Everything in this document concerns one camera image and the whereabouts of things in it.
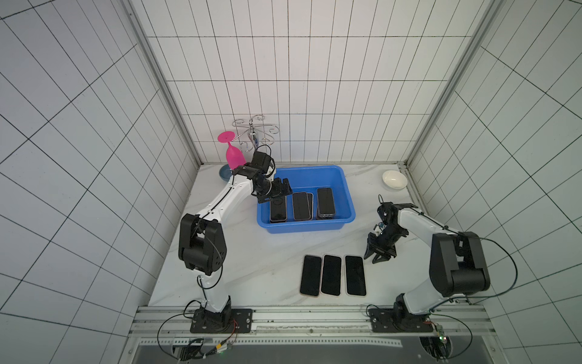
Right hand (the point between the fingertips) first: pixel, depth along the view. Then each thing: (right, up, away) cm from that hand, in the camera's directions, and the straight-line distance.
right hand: (362, 256), depth 84 cm
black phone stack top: (-23, +18, +14) cm, 32 cm away
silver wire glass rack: (-43, +52, +10) cm, 68 cm away
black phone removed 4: (-33, +17, +12) cm, 39 cm away
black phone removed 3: (-3, -8, -1) cm, 8 cm away
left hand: (-31, +22, +3) cm, 39 cm away
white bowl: (+24, +29, +25) cm, 45 cm away
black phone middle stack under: (-19, +18, +14) cm, 29 cm away
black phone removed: (-20, -6, -3) cm, 21 cm away
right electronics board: (+19, -22, -16) cm, 33 cm away
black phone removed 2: (-12, -6, -3) cm, 14 cm away
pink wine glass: (-53, +39, +15) cm, 67 cm away
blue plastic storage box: (-17, +31, +34) cm, 49 cm away
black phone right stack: (-12, +19, +17) cm, 28 cm away
